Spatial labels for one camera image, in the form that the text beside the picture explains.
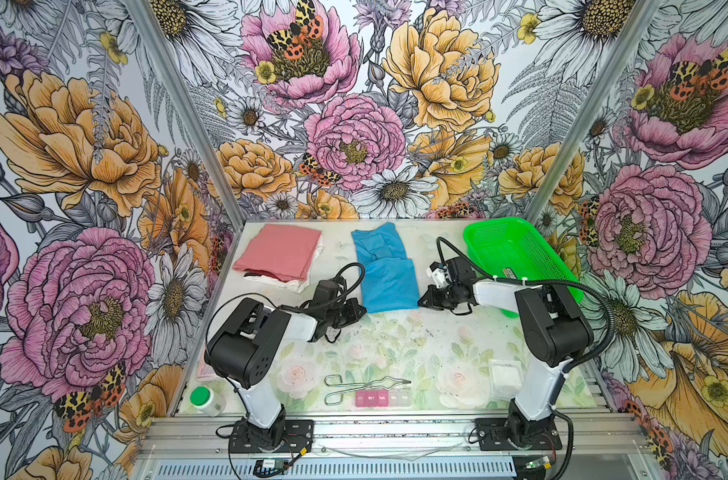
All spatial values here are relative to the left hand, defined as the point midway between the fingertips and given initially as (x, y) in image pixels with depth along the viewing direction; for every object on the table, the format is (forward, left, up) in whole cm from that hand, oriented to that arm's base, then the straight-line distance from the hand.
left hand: (366, 317), depth 95 cm
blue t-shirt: (+12, -8, +3) cm, 15 cm away
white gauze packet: (-18, -40, -4) cm, 44 cm away
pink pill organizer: (-24, -4, +1) cm, 24 cm away
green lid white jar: (-25, +37, +8) cm, 46 cm away
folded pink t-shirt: (+25, +29, +2) cm, 39 cm away
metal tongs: (-23, +8, -1) cm, 24 cm away
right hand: (+2, -17, +1) cm, 17 cm away
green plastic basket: (+29, -57, -2) cm, 64 cm away
